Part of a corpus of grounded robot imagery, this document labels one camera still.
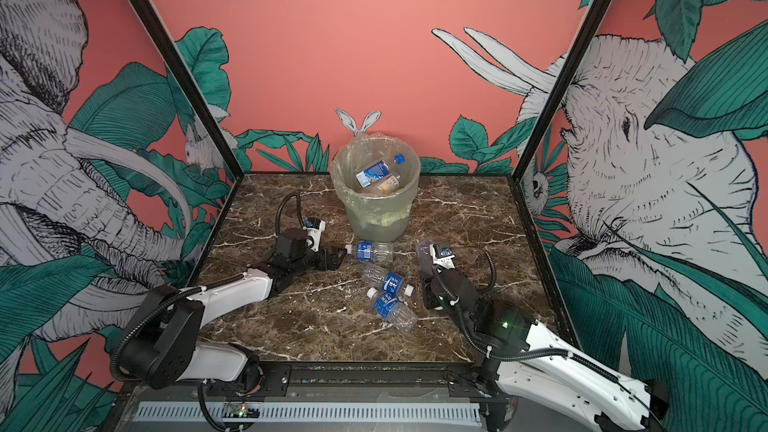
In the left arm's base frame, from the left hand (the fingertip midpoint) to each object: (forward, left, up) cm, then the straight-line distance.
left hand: (335, 244), depth 89 cm
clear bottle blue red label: (+19, -11, +11) cm, 25 cm away
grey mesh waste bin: (+18, -12, +9) cm, 24 cm away
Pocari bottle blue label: (0, -10, -5) cm, 11 cm away
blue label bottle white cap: (-20, -18, -4) cm, 27 cm away
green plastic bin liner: (+4, -12, +9) cm, 15 cm away
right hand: (-15, -24, +12) cm, 31 cm away
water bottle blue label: (-11, -17, -4) cm, 20 cm away
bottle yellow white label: (+18, -18, +6) cm, 26 cm away
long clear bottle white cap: (-15, -24, +18) cm, 34 cm away
